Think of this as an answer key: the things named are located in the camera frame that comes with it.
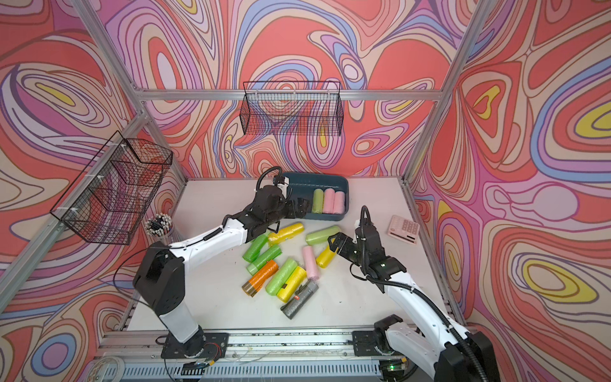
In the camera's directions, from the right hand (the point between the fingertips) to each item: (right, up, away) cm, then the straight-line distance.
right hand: (337, 249), depth 82 cm
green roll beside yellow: (-22, -13, 0) cm, 26 cm away
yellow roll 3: (-4, -5, +8) cm, 10 cm away
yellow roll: (-19, +4, +11) cm, 23 cm away
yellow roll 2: (-16, -13, +2) cm, 21 cm away
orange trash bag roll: (-30, -13, +1) cm, 33 cm away
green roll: (-6, +16, +23) cm, 29 cm away
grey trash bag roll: (-14, -18, -2) cm, 23 cm away
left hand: (-12, +16, +3) cm, 20 cm away
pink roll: (-1, +17, +24) cm, 29 cm away
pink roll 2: (+4, +14, +22) cm, 27 cm away
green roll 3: (-27, -5, +8) cm, 29 cm away
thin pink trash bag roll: (-9, -7, +6) cm, 13 cm away
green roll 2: (-31, -2, +10) cm, 33 cm away
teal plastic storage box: (-13, +25, +36) cm, 46 cm away
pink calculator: (+30, +5, +17) cm, 35 cm away
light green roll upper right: (-5, +3, +14) cm, 15 cm away
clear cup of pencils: (-64, +8, +2) cm, 64 cm away
